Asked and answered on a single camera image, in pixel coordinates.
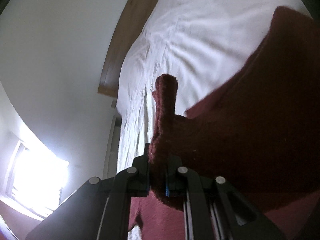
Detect dark red knitted sweater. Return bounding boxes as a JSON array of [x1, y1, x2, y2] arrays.
[[129, 7, 319, 239]]

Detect wooden headboard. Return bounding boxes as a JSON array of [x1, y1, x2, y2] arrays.
[[98, 0, 158, 98]]

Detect white bed sheet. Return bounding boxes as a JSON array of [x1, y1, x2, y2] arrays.
[[117, 0, 310, 171]]

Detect bright window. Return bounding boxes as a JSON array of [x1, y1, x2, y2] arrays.
[[4, 139, 69, 219]]

